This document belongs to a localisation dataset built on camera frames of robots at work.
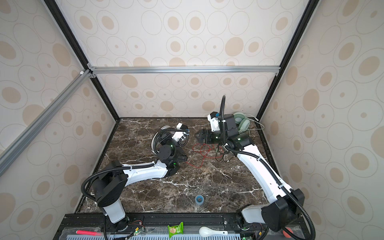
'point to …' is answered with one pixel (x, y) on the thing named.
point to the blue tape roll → (199, 199)
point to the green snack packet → (175, 229)
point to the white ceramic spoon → (205, 231)
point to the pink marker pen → (89, 233)
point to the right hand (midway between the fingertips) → (202, 134)
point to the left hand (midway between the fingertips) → (159, 129)
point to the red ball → (287, 235)
